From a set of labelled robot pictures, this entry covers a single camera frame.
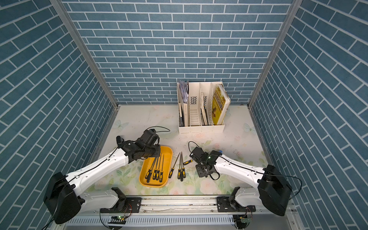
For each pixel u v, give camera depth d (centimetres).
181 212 73
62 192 39
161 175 83
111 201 60
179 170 86
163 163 89
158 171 85
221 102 93
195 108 116
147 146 62
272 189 41
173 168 86
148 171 85
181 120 91
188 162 87
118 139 94
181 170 86
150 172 84
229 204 67
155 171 85
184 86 91
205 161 59
